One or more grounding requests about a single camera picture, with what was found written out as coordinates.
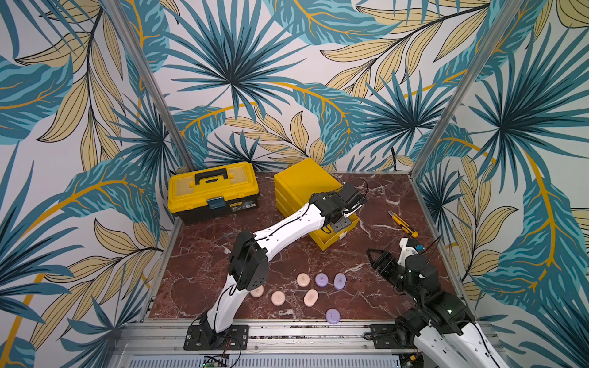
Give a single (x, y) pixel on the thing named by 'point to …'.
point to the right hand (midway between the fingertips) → (371, 255)
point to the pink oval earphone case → (310, 297)
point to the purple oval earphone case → (340, 280)
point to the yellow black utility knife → (406, 227)
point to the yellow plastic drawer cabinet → (294, 185)
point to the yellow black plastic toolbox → (212, 192)
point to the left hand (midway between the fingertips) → (335, 217)
